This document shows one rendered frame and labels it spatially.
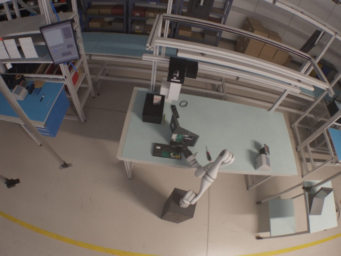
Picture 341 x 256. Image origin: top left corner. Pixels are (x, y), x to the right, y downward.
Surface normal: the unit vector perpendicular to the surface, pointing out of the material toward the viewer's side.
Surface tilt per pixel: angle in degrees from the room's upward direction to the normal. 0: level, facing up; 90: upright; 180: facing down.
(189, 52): 0
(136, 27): 90
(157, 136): 0
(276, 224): 0
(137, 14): 90
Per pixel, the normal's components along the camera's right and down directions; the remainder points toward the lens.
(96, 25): -0.08, 0.83
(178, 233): 0.13, -0.54
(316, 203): 0.05, -0.16
